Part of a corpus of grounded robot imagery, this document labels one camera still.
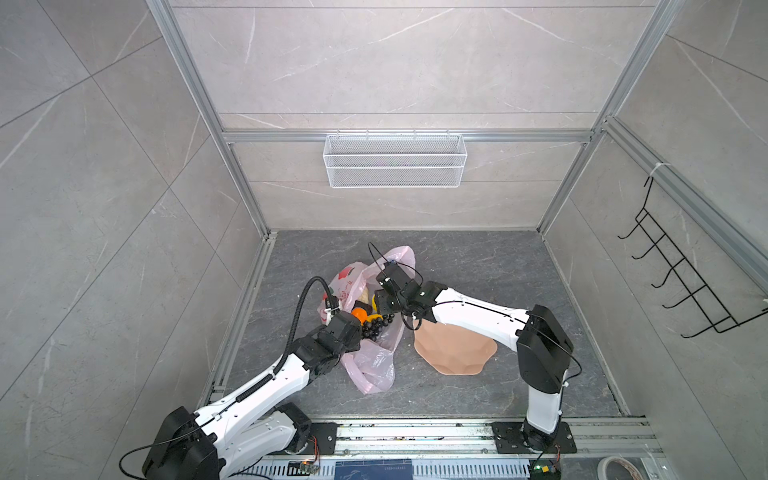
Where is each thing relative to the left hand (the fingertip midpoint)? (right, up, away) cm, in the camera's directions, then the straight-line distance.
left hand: (350, 324), depth 83 cm
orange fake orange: (+2, +2, +5) cm, 6 cm away
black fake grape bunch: (+6, -3, +6) cm, 9 cm away
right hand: (+9, +7, +4) cm, 12 cm away
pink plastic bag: (+6, -10, -6) cm, 13 cm away
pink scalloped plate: (+30, -8, +3) cm, 31 cm away
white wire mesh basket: (+13, +52, +17) cm, 56 cm away
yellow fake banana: (+6, +1, +7) cm, 10 cm away
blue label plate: (+13, -31, -15) cm, 36 cm away
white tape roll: (+61, -31, -15) cm, 70 cm away
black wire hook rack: (+79, +14, -18) cm, 82 cm away
